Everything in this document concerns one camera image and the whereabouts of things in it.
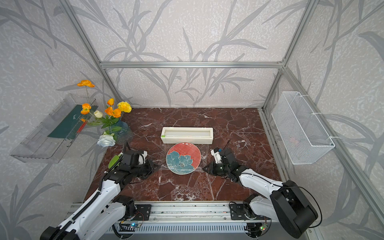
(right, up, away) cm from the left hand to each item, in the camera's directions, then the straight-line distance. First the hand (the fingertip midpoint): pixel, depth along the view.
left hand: (160, 165), depth 81 cm
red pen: (-34, +22, -11) cm, 42 cm away
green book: (-38, +23, -13) cm, 46 cm away
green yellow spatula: (-32, 0, +11) cm, 34 cm away
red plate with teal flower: (+11, +1, +10) cm, 15 cm away
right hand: (+23, -2, +1) cm, 23 cm away
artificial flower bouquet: (-21, +28, -9) cm, 36 cm away
